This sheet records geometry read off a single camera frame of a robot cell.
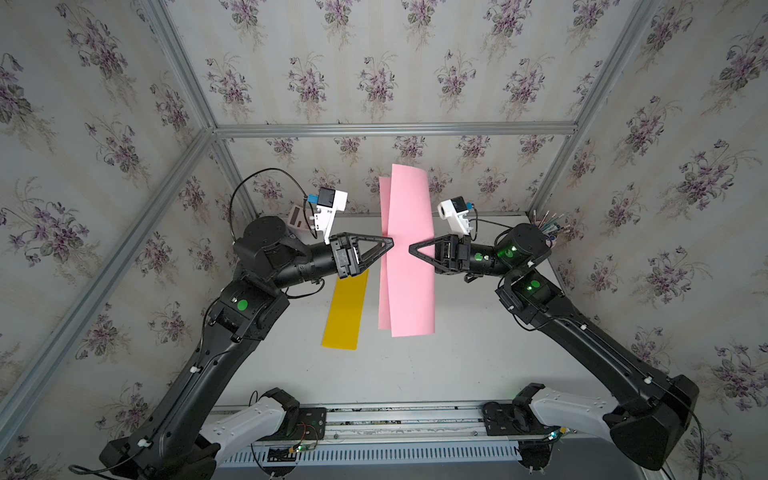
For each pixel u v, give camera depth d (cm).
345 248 44
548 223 103
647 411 39
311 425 72
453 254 50
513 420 71
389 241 47
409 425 75
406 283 52
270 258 39
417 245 52
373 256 47
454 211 54
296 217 116
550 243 100
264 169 44
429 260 52
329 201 46
